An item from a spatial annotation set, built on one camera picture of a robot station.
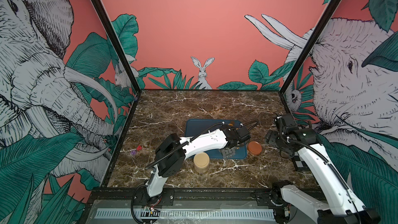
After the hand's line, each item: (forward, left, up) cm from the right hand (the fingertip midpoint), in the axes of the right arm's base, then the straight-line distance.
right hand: (272, 138), depth 75 cm
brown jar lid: (+3, +4, -18) cm, 18 cm away
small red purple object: (-1, +75, -16) cm, 77 cm away
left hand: (+1, +22, -8) cm, 24 cm away
